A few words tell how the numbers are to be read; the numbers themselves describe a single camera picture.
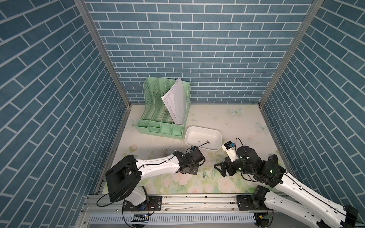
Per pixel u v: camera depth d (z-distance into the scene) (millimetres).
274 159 847
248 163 546
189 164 611
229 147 642
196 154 649
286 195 497
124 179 426
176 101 918
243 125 1096
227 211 722
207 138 990
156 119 1089
